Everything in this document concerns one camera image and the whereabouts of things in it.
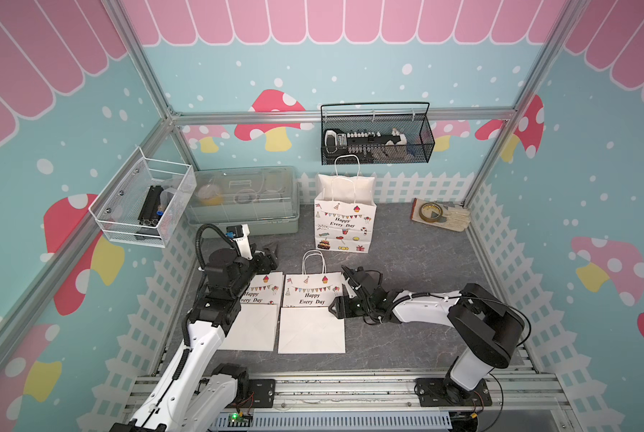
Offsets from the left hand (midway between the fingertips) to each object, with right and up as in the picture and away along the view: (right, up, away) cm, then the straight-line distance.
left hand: (269, 247), depth 77 cm
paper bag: (-6, -26, +8) cm, 28 cm away
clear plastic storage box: (-7, +17, +24) cm, 30 cm away
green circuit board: (-7, -47, -4) cm, 48 cm away
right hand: (+19, -21, +12) cm, 30 cm away
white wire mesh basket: (-37, +13, -1) cm, 39 cm away
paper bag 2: (+10, -25, +8) cm, 28 cm away
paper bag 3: (+22, +12, +9) cm, 27 cm away
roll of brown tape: (+60, +10, +39) cm, 72 cm away
